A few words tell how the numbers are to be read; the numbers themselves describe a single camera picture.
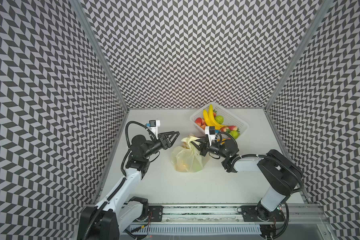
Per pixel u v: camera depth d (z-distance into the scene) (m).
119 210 0.45
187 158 0.76
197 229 0.69
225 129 0.99
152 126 0.66
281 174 0.47
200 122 1.04
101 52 0.88
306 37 0.78
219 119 1.05
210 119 1.04
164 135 0.64
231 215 0.74
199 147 0.71
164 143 0.65
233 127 0.99
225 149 0.64
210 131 0.67
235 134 0.95
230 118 1.04
